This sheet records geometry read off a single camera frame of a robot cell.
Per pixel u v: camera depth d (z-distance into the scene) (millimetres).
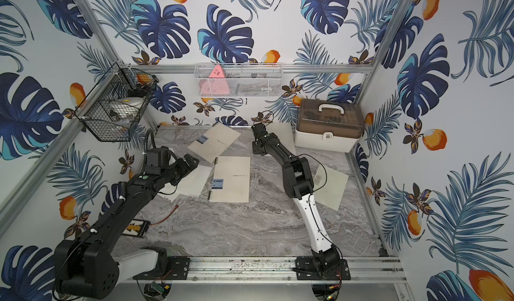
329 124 985
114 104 781
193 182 976
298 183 665
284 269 762
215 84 901
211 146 1154
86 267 393
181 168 746
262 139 828
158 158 630
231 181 976
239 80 1004
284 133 1171
